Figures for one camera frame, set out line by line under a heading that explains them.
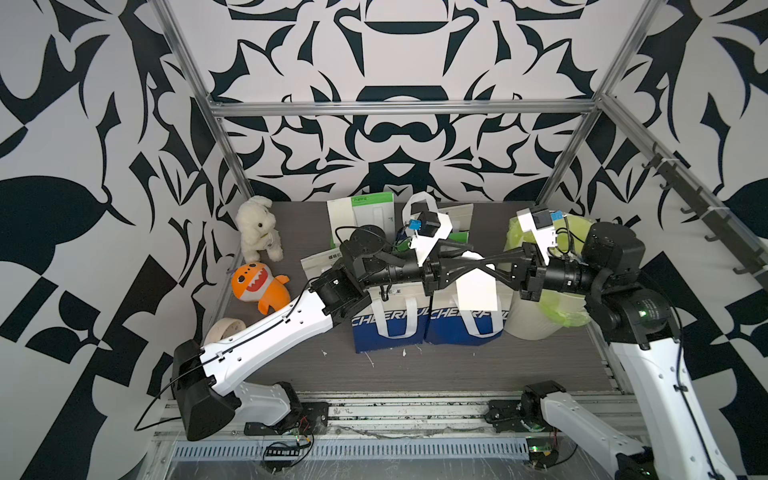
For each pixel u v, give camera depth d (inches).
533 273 18.2
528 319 30.7
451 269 19.4
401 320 29.3
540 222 18.3
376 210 35.1
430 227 17.7
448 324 29.7
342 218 34.3
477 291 21.6
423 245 18.5
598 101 35.2
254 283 35.1
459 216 34.0
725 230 21.7
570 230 19.9
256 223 35.3
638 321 15.6
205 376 15.4
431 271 19.2
